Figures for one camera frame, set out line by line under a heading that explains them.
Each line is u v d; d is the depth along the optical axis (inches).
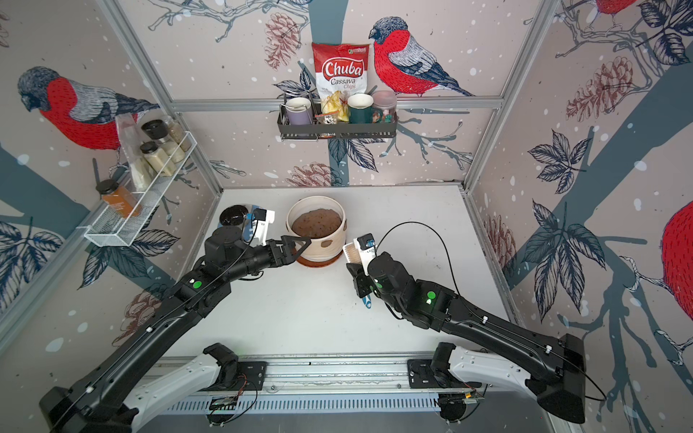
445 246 22.5
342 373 29.5
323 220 38.2
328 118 33.5
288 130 35.1
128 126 28.6
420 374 28.8
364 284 23.7
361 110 32.2
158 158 30.0
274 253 23.4
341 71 31.0
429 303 19.1
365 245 23.2
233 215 42.1
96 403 14.9
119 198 25.9
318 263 36.5
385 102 33.5
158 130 30.9
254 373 28.8
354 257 27.0
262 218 24.2
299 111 31.4
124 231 25.0
